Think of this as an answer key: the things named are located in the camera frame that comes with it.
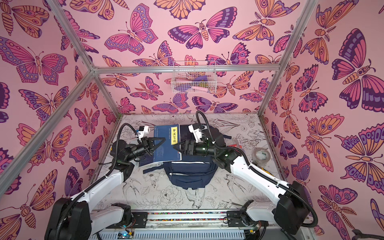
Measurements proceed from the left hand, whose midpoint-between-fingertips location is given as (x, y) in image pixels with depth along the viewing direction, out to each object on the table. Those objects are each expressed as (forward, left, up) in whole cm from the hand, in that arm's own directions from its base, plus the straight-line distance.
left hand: (165, 141), depth 69 cm
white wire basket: (+47, -13, +4) cm, 49 cm away
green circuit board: (-33, +21, -32) cm, 51 cm away
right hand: (-2, -6, 0) cm, 6 cm away
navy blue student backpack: (-5, -12, -25) cm, 28 cm away
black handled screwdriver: (-33, -56, -28) cm, 71 cm away
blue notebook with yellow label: (-4, 0, -3) cm, 5 cm away
